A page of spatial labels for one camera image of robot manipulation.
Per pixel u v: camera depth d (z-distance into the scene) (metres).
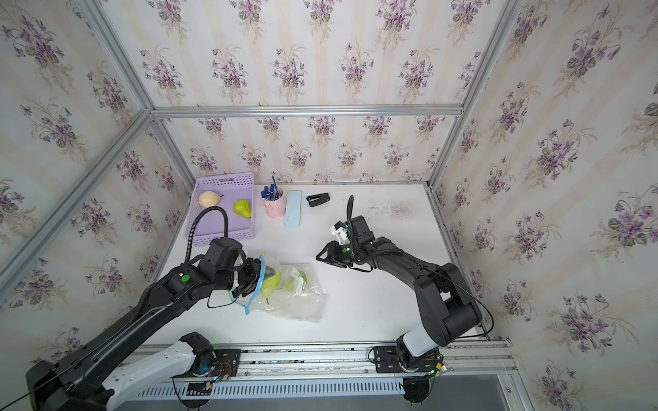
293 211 1.08
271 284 0.72
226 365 0.72
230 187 1.18
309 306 0.84
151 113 0.92
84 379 0.38
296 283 0.76
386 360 0.73
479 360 0.75
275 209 1.04
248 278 0.64
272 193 1.04
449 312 0.44
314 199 1.11
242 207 1.03
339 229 0.82
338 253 0.75
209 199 1.07
